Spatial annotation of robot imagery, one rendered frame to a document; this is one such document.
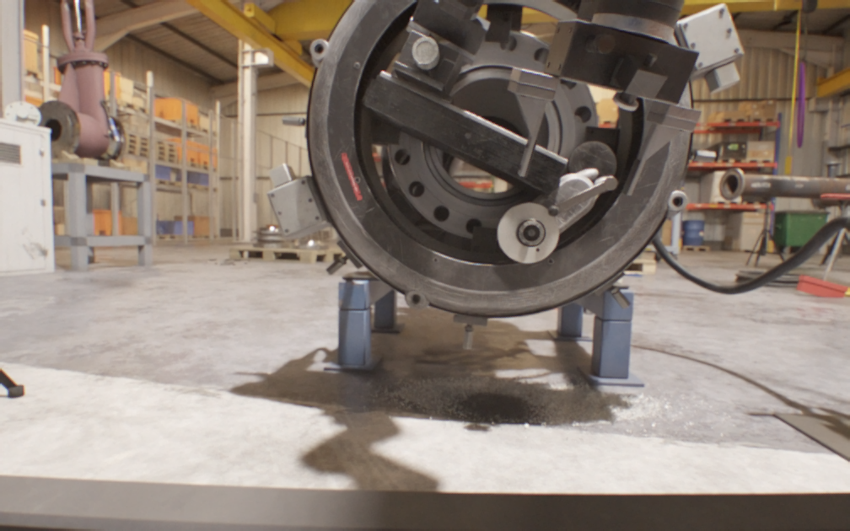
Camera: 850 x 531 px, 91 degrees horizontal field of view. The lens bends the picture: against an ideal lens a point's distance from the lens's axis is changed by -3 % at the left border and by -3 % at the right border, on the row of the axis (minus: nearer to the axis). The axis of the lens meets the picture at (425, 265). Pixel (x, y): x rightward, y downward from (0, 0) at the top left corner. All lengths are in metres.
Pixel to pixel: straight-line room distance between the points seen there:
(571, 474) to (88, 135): 4.68
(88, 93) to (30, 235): 1.47
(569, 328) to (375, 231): 1.06
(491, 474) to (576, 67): 0.60
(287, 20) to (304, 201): 13.45
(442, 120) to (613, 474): 0.68
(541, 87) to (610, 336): 0.90
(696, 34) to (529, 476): 0.85
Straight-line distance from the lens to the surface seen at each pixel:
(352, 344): 1.25
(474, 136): 0.82
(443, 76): 0.81
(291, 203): 0.93
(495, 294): 0.83
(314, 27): 13.85
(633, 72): 0.44
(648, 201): 0.89
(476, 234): 0.94
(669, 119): 0.53
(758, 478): 0.95
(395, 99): 0.85
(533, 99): 0.47
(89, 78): 5.18
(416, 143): 0.98
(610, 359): 1.27
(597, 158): 0.92
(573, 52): 0.46
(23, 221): 4.43
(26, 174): 4.47
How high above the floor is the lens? 0.39
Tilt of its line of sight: 4 degrees down
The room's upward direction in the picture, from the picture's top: 1 degrees clockwise
